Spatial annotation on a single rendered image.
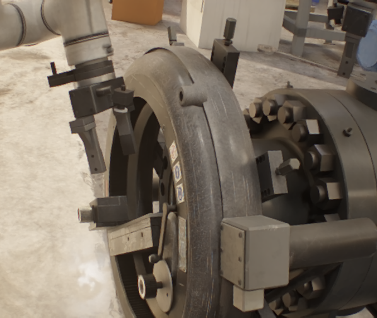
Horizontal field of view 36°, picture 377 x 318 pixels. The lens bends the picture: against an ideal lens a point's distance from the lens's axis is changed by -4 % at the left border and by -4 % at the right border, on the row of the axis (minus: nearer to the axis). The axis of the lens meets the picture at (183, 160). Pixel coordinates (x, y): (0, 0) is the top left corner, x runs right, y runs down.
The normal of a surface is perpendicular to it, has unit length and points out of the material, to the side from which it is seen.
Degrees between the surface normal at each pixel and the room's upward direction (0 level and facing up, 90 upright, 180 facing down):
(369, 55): 90
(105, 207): 52
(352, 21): 93
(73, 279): 0
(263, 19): 90
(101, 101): 67
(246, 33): 90
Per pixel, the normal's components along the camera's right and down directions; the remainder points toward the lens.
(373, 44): -0.94, 0.04
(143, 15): -0.18, 0.40
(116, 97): -0.35, 0.25
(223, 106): 0.25, -0.57
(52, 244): 0.12, -0.89
